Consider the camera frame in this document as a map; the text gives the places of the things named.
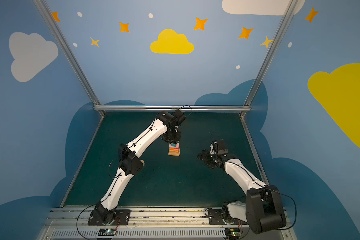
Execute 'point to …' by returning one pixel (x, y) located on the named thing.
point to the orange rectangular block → (174, 150)
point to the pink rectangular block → (177, 146)
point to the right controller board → (232, 233)
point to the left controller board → (107, 232)
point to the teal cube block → (173, 145)
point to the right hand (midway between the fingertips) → (202, 156)
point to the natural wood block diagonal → (176, 153)
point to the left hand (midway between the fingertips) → (176, 142)
